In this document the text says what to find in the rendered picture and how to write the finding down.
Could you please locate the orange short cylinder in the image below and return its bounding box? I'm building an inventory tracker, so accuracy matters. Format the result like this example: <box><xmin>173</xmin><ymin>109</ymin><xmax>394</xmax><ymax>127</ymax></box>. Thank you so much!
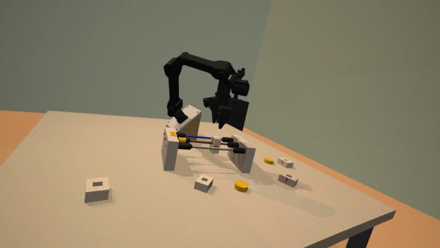
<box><xmin>264</xmin><ymin>157</ymin><xmax>274</xmax><ymax>164</ymax></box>
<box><xmin>234</xmin><ymin>181</ymin><xmax>248</xmax><ymax>192</ymax></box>

